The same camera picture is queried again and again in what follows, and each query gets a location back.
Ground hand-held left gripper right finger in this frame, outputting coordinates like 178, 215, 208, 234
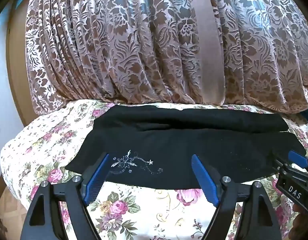
191, 154, 286, 240

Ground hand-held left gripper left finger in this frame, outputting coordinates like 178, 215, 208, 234
22, 153, 110, 240

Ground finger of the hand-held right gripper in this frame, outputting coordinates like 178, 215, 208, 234
275, 151, 308, 173

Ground black pants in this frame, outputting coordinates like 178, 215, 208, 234
65, 104, 308, 189

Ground person's right hand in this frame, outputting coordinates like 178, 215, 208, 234
292, 201, 308, 240

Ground teal object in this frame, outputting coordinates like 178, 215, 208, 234
300, 106, 308, 130

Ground floral bedsheet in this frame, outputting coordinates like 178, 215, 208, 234
0, 99, 308, 240

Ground dark brown fuzzy object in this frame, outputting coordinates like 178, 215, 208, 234
0, 211, 9, 240

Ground brown floral curtain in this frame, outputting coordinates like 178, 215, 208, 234
24, 0, 308, 115

